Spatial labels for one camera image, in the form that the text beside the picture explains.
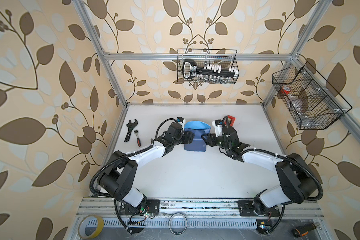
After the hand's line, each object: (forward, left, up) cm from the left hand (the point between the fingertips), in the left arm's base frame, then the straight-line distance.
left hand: (191, 133), depth 87 cm
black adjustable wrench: (+14, +44, -14) cm, 49 cm away
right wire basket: (+11, -61, +20) cm, 65 cm away
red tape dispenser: (+17, -29, -9) cm, 35 cm away
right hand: (-1, -8, -2) cm, 9 cm away
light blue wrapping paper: (+3, -4, +1) cm, 6 cm away
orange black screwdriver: (-43, -52, -11) cm, 69 cm away
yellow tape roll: (-46, +41, -11) cm, 63 cm away
